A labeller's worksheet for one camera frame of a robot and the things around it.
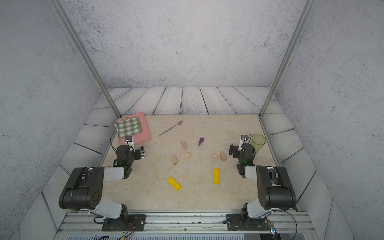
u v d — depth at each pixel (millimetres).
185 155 978
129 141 826
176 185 845
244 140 806
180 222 752
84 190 456
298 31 775
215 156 964
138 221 729
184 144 1014
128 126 1140
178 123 1149
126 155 741
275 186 453
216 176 882
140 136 1082
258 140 913
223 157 959
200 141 1046
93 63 916
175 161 934
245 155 758
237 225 725
